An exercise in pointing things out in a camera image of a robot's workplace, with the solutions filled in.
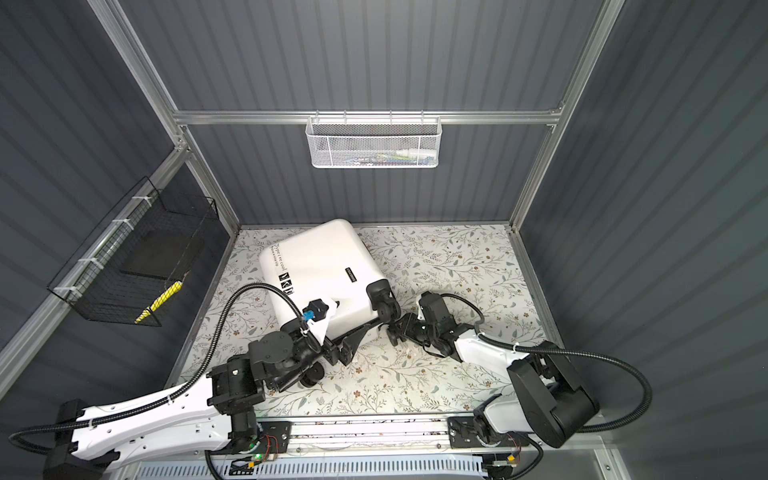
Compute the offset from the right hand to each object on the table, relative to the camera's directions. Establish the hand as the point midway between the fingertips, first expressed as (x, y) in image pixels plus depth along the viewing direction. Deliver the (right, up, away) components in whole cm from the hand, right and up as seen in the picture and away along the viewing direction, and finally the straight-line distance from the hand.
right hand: (400, 329), depth 87 cm
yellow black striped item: (-57, +11, -18) cm, 61 cm away
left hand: (-11, +8, -22) cm, 26 cm away
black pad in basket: (-62, +22, -9) cm, 67 cm away
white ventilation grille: (-21, -29, -17) cm, 40 cm away
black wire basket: (-66, +16, -24) cm, 72 cm away
